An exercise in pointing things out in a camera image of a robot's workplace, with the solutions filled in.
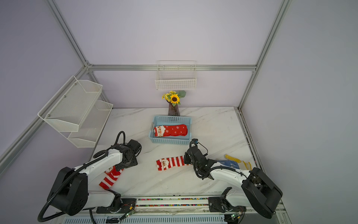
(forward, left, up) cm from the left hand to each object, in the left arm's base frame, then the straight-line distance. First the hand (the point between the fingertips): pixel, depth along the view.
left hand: (127, 166), depth 85 cm
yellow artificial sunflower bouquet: (+41, -29, +21) cm, 54 cm away
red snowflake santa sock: (+27, -27, 0) cm, 39 cm away
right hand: (+7, -38, +2) cm, 38 cm away
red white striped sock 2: (-6, +8, -1) cm, 10 cm away
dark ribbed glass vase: (+47, -27, +1) cm, 54 cm away
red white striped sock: (+2, -24, -2) cm, 25 cm away
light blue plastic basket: (+36, -18, +1) cm, 40 cm away
